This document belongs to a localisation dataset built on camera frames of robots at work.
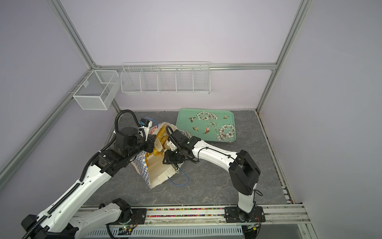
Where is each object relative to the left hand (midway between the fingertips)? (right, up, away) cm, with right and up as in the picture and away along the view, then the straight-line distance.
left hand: (155, 137), depth 72 cm
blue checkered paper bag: (-2, -19, +11) cm, 22 cm away
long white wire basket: (0, +38, +27) cm, 47 cm away
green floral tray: (+30, +6, +40) cm, 50 cm away
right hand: (+4, -15, +7) cm, 17 cm away
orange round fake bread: (-6, -12, +22) cm, 25 cm away
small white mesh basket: (-46, +30, +27) cm, 61 cm away
